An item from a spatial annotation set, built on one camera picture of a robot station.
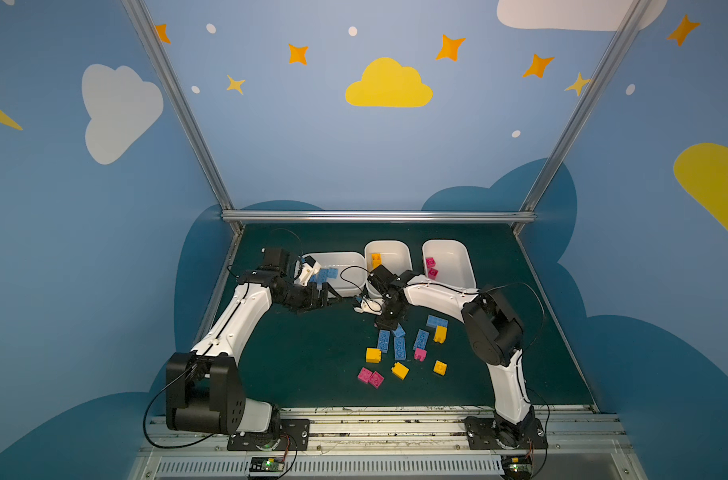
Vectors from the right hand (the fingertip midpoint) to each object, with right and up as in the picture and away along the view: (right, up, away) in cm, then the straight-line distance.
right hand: (385, 316), depth 95 cm
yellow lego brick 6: (+16, -13, -9) cm, 22 cm away
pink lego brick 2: (+10, -9, -9) cm, 16 cm away
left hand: (-17, +7, -13) cm, 22 cm away
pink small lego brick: (+18, +17, +14) cm, 28 cm away
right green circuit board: (+31, -31, -23) cm, 50 cm away
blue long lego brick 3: (-1, -6, -7) cm, 9 cm away
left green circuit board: (-30, -31, -24) cm, 50 cm away
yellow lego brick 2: (-3, +18, +12) cm, 22 cm away
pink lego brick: (+18, +13, +10) cm, 24 cm away
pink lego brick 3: (-7, -14, -13) cm, 20 cm away
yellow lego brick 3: (+16, -4, -7) cm, 18 cm away
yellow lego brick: (-3, +20, +13) cm, 24 cm away
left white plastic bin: (-10, +17, -16) cm, 25 cm away
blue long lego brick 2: (+4, -5, -4) cm, 8 cm away
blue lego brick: (+16, -1, -2) cm, 16 cm away
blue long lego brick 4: (+4, -9, -5) cm, 11 cm away
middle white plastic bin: (+5, +20, +16) cm, 26 cm away
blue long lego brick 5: (+11, -7, -3) cm, 14 cm away
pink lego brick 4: (-3, -16, -11) cm, 20 cm away
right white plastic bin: (+25, +18, +16) cm, 35 cm away
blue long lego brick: (-19, +13, +11) cm, 26 cm away
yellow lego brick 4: (-4, -9, -9) cm, 14 cm away
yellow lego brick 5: (+4, -13, -11) cm, 17 cm away
